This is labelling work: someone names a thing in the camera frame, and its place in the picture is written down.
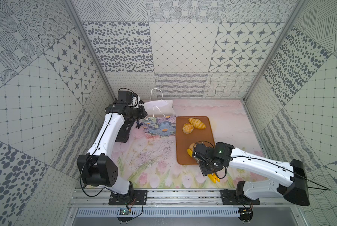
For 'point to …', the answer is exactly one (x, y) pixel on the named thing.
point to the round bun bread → (188, 128)
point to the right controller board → (246, 213)
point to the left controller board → (124, 211)
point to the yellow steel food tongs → (212, 177)
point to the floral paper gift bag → (161, 120)
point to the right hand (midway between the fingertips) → (208, 170)
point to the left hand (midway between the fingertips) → (150, 113)
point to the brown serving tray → (198, 136)
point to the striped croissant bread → (197, 124)
